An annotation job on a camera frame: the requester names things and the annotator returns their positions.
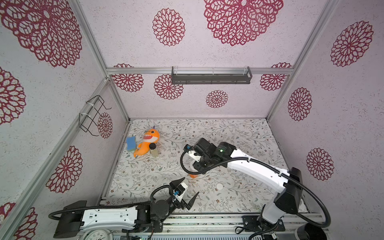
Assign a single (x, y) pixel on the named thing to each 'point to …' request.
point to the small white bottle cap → (219, 186)
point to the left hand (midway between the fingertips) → (190, 185)
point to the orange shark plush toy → (151, 136)
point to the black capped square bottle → (153, 151)
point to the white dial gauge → (96, 234)
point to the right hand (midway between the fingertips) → (198, 159)
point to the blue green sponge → (131, 143)
